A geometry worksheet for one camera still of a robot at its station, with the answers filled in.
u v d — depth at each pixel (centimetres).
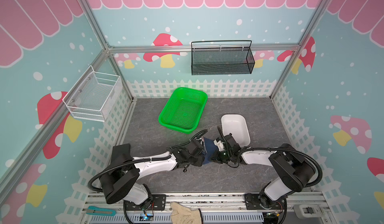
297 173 46
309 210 69
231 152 71
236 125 103
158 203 75
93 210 72
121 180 43
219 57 94
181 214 71
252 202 74
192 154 66
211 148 90
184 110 112
